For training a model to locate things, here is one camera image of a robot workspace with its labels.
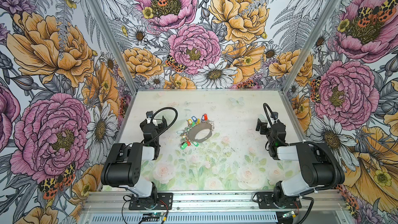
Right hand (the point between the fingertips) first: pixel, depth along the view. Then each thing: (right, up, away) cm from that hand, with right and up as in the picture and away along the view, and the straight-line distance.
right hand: (266, 123), depth 94 cm
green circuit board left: (-61, -40, -23) cm, 76 cm away
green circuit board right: (+2, -38, -23) cm, 45 cm away
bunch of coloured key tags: (-48, -11, 0) cm, 49 cm away
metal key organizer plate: (-44, -6, +6) cm, 44 cm away
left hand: (-66, +1, -1) cm, 66 cm away
